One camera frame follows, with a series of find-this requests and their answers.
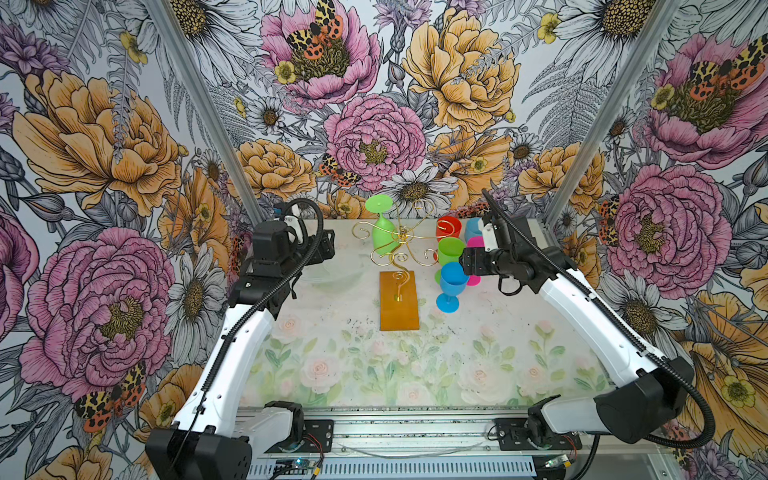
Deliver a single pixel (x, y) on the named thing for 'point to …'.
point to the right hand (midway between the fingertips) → (475, 267)
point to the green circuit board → (300, 462)
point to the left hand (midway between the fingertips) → (319, 245)
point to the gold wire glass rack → (410, 212)
